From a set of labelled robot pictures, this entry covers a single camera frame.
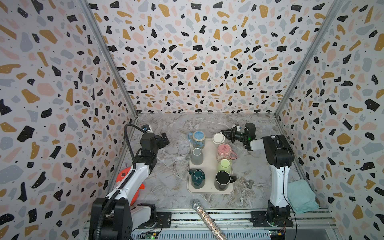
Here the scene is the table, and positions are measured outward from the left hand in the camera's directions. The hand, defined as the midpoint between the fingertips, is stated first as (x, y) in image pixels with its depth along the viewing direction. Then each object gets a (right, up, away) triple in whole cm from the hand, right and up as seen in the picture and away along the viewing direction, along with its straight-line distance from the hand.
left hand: (159, 135), depth 85 cm
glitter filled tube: (+27, -40, -14) cm, 50 cm away
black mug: (+35, -23, -7) cm, 42 cm away
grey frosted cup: (+21, -13, +4) cm, 25 cm away
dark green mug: (+22, -22, -8) cm, 32 cm away
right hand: (+37, +2, +13) cm, 40 cm away
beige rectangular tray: (+29, -20, +7) cm, 36 cm away
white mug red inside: (+35, -2, +12) cm, 37 cm away
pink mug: (+37, -10, +2) cm, 39 cm away
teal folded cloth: (+78, -34, -4) cm, 85 cm away
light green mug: (+37, -17, 0) cm, 41 cm away
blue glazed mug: (+22, -2, +7) cm, 23 cm away
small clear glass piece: (+51, -27, 0) cm, 58 cm away
